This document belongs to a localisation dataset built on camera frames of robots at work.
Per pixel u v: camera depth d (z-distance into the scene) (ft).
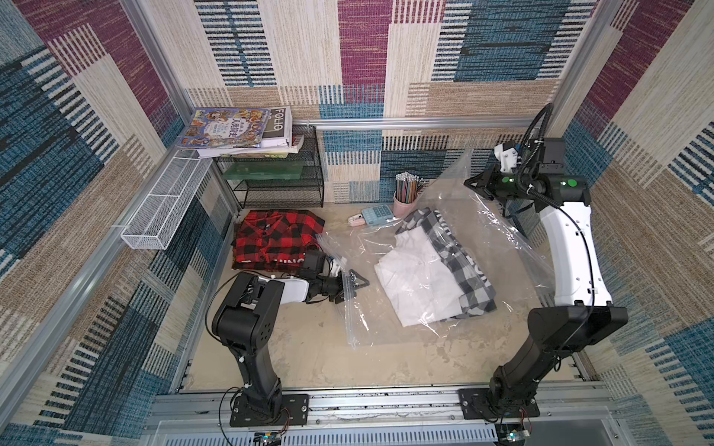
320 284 2.65
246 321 1.62
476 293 2.62
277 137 2.62
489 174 2.09
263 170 3.11
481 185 2.10
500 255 3.35
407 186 3.55
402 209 3.47
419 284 3.03
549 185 1.63
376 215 3.77
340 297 2.85
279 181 3.81
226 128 2.66
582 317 1.39
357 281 2.79
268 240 3.26
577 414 2.48
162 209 3.07
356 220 3.69
